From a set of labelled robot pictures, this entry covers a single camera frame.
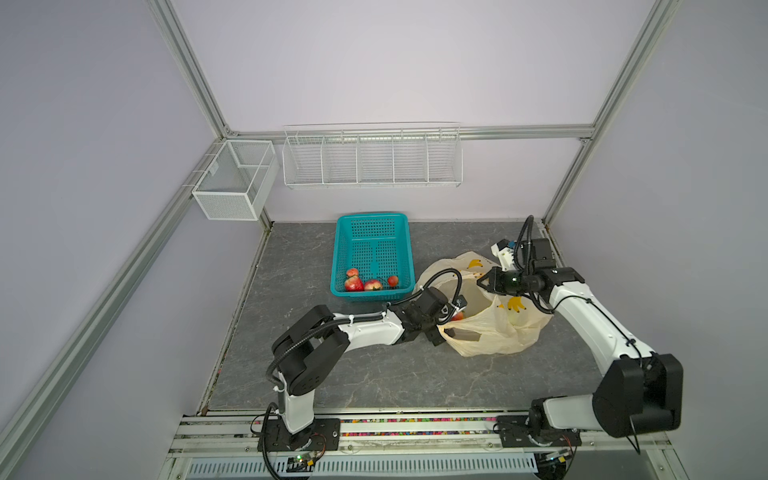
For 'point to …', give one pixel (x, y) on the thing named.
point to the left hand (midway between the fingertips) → (443, 319)
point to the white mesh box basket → (238, 180)
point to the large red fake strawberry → (459, 316)
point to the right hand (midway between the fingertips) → (480, 284)
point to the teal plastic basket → (379, 246)
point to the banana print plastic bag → (491, 322)
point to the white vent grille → (372, 464)
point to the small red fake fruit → (352, 272)
